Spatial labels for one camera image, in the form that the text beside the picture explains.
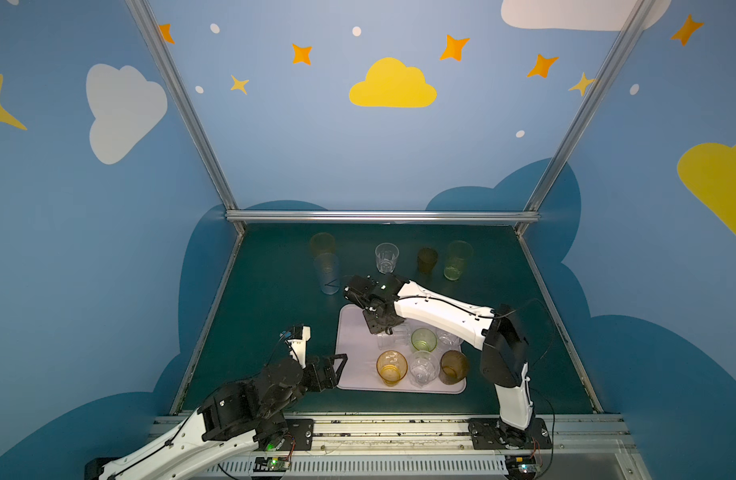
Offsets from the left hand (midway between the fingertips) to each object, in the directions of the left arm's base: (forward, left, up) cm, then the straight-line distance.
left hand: (340, 363), depth 70 cm
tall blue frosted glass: (+35, +7, -10) cm, 37 cm away
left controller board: (-19, +16, -16) cm, 29 cm away
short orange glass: (+4, -13, -14) cm, 20 cm away
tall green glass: (+42, -38, -8) cm, 57 cm away
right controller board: (-19, -44, -16) cm, 51 cm away
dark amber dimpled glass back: (+41, -27, -11) cm, 50 cm away
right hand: (+15, -11, -5) cm, 19 cm away
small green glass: (+12, -24, -13) cm, 29 cm away
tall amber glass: (+41, +10, -3) cm, 42 cm away
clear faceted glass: (+4, -23, -15) cm, 27 cm away
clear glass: (+44, -13, -12) cm, 48 cm away
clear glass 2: (+15, -16, -19) cm, 29 cm away
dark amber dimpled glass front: (+4, -31, -14) cm, 35 cm away
